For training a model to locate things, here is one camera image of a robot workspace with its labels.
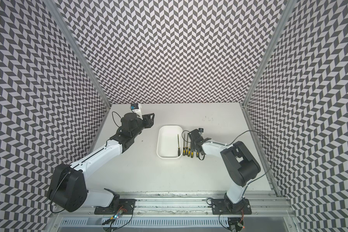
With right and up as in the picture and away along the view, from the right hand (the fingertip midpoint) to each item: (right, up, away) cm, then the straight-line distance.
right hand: (197, 148), depth 96 cm
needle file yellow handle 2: (-9, +1, -2) cm, 9 cm away
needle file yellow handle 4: (-4, -3, -5) cm, 7 cm away
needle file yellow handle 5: (-1, -3, -4) cm, 5 cm away
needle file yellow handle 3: (-6, -2, -4) cm, 7 cm away
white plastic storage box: (-21, +1, +1) cm, 21 cm away
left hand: (-29, +22, -12) cm, 38 cm away
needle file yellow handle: (-13, +1, -2) cm, 13 cm away
